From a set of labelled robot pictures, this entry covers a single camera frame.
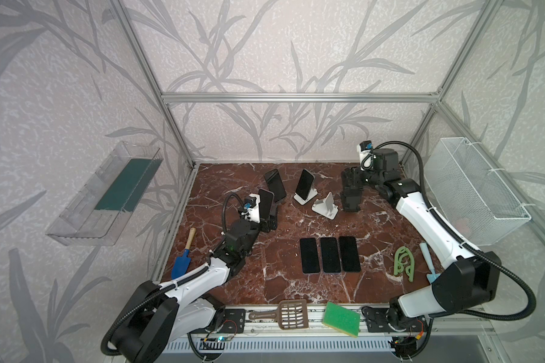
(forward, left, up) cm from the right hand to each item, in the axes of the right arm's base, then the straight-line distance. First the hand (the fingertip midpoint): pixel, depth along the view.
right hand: (352, 166), depth 82 cm
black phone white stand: (-23, 0, -26) cm, 35 cm away
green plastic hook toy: (-23, -22, -28) cm, 42 cm away
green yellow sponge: (-45, +7, -24) cm, 52 cm away
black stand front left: (0, -4, -19) cm, 20 cm away
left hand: (-12, +31, -7) cm, 34 cm away
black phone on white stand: (+5, +16, -16) cm, 24 cm away
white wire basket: (-17, -30, +6) cm, 35 cm away
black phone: (+13, +30, -25) cm, 42 cm away
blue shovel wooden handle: (-26, +66, -26) cm, 76 cm away
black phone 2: (-23, +7, -27) cm, 36 cm away
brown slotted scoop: (-43, +23, -27) cm, 56 cm away
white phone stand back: (+3, +13, -20) cm, 24 cm away
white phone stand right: (-4, +7, -21) cm, 22 cm away
